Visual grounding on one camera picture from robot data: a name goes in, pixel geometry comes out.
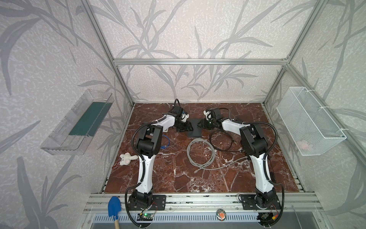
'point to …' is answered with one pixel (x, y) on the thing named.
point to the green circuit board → (145, 217)
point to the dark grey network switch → (197, 131)
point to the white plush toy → (126, 158)
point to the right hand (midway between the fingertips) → (198, 121)
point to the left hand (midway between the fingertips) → (193, 125)
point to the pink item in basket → (302, 144)
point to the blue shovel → (114, 207)
